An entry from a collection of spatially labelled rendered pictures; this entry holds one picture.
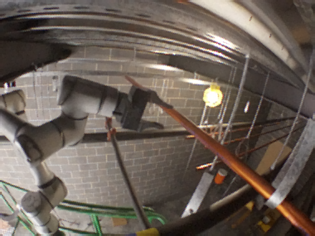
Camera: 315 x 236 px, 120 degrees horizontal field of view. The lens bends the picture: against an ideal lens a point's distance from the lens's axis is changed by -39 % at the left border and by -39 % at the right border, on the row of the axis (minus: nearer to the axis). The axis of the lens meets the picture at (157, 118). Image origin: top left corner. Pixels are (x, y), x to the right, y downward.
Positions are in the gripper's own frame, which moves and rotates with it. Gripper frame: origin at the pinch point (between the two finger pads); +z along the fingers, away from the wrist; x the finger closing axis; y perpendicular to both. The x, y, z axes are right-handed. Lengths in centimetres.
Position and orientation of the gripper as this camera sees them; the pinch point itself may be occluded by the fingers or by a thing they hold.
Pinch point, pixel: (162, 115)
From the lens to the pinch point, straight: 51.5
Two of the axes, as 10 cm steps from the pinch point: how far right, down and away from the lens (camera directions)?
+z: 8.3, 2.1, 5.2
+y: -4.1, -4.1, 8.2
